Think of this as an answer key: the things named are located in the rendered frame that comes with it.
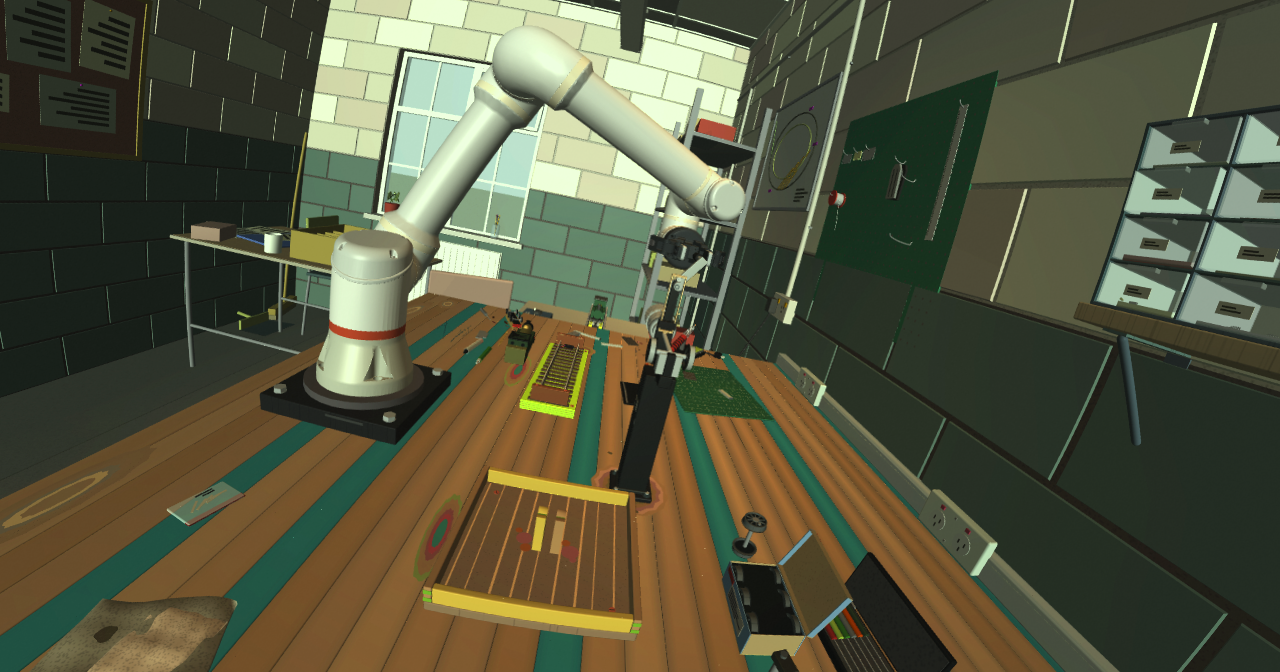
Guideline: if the yellow box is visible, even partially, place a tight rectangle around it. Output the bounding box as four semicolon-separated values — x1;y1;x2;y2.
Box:
289;225;369;264

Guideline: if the blue open case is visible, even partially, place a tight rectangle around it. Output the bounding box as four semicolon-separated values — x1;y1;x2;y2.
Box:
721;531;852;659

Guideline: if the grey metal table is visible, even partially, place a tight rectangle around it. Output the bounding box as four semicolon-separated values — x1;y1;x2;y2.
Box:
169;226;341;369

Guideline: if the green cutting mat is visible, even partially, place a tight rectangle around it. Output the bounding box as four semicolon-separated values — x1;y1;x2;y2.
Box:
671;366;774;422

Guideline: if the grey micrometer body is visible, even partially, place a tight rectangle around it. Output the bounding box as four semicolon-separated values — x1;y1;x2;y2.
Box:
643;318;702;381

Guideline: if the dark model locomotive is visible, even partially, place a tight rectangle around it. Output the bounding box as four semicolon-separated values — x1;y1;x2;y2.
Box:
503;306;538;365

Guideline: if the white framed window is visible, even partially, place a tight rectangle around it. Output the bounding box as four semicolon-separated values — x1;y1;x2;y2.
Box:
377;49;547;245

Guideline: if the dark notice board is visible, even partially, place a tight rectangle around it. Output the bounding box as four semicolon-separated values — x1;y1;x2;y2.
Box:
0;0;153;160

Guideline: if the grey drawer cabinet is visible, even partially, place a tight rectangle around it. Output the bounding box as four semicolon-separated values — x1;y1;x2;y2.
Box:
1089;106;1280;349

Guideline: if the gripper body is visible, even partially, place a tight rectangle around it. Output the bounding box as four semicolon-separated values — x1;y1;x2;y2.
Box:
647;231;710;273

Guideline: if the yellow handled broom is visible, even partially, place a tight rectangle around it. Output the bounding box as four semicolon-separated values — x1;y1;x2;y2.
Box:
236;131;310;334

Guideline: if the black micrometer stand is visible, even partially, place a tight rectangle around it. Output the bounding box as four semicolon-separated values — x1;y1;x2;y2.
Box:
592;352;691;509

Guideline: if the grey small notebook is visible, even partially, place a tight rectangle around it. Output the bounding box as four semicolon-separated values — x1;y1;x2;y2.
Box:
165;481;245;527

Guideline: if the yellow-green test track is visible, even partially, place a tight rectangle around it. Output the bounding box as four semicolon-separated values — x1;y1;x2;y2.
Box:
518;338;593;421

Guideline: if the green pegboard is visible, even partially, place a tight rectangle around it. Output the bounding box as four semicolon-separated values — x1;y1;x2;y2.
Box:
816;71;1000;294

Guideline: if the black square base plate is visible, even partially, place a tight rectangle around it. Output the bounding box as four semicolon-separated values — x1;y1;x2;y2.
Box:
261;363;452;445

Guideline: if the yellow wooden parts tray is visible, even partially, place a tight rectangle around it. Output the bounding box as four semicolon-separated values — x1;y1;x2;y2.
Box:
422;468;642;642

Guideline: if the white radiator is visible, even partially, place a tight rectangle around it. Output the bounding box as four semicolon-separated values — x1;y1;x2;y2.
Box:
428;241;503;280

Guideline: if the black pencil case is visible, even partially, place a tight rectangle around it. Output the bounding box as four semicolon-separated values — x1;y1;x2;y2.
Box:
818;552;958;672

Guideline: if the tan cardboard box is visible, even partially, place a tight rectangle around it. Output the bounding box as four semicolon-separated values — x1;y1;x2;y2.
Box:
424;269;515;307

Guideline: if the white wall pipe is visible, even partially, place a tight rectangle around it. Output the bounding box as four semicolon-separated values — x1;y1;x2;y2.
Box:
783;0;870;325

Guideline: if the tan crumpled cloth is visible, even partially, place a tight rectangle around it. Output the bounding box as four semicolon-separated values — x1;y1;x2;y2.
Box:
24;595;239;672

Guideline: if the grey oval track poster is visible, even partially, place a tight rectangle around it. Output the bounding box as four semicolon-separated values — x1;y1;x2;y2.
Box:
749;76;842;214

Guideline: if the grey metal shelf unit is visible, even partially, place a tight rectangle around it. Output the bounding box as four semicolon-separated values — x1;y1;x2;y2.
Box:
628;86;777;355

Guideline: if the wooden wall shelf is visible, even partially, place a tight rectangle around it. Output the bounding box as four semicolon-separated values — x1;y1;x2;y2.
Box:
1073;301;1280;448

